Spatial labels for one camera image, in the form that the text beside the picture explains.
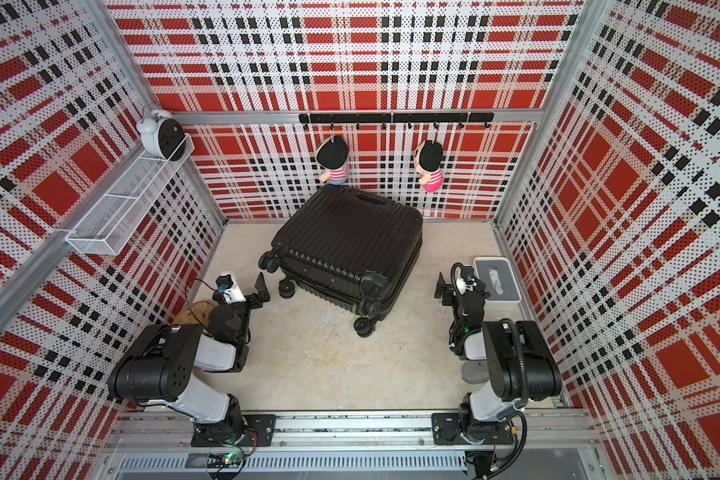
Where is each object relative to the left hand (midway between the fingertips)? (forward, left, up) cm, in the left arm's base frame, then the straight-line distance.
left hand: (253, 275), depth 89 cm
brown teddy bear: (-11, +15, -3) cm, 19 cm away
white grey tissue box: (+5, -79, -10) cm, 80 cm away
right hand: (+2, -63, -2) cm, 64 cm away
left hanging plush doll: (+32, -24, +21) cm, 45 cm away
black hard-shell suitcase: (+16, -27, -7) cm, 32 cm away
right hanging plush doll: (+35, -55, +16) cm, 67 cm away
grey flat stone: (-25, -65, -10) cm, 70 cm away
